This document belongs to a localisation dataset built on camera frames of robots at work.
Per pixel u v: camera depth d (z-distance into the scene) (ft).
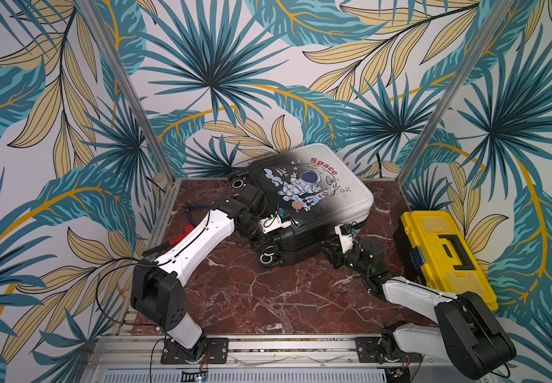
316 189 2.81
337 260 2.50
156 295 1.37
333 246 2.74
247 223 2.05
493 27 2.35
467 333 1.39
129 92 2.81
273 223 2.21
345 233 2.44
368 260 2.23
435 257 2.50
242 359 2.37
